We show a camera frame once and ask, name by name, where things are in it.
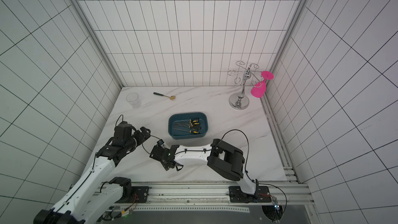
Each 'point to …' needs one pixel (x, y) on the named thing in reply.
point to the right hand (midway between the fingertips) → (166, 163)
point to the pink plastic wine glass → (259, 88)
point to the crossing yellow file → (197, 123)
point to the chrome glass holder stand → (240, 100)
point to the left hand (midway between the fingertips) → (144, 137)
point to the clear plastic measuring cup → (134, 99)
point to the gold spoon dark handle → (171, 97)
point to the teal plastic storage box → (178, 125)
